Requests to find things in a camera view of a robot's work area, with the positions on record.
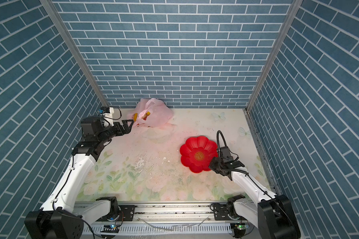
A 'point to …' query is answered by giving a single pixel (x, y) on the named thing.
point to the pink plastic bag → (152, 113)
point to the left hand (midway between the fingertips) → (127, 121)
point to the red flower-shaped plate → (197, 153)
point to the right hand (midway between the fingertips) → (209, 162)
